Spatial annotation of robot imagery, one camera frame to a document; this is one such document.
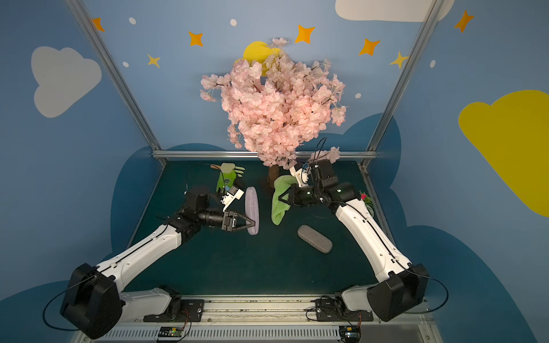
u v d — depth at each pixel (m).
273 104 0.59
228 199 0.69
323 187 0.56
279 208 0.70
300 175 0.65
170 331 0.72
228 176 1.15
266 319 0.74
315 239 0.90
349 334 0.73
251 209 0.68
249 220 0.67
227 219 0.64
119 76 0.86
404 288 0.39
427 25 0.73
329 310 0.74
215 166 1.19
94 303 0.40
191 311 0.74
